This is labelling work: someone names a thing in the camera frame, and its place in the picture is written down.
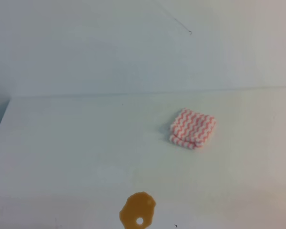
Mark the red white striped rag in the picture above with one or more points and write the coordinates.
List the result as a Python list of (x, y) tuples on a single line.
[(191, 129)]

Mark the brown coffee stain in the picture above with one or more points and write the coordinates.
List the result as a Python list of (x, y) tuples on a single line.
[(138, 211)]

